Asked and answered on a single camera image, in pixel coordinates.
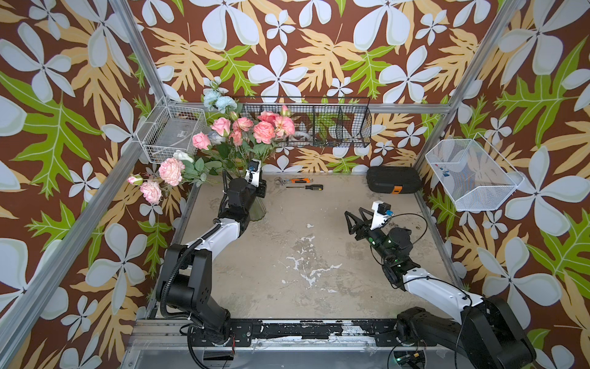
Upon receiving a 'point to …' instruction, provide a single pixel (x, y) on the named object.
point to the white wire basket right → (474, 174)
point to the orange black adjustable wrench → (296, 181)
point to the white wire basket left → (171, 128)
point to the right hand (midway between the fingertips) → (351, 211)
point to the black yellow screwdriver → (310, 187)
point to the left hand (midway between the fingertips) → (260, 167)
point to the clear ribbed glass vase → (257, 211)
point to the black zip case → (395, 180)
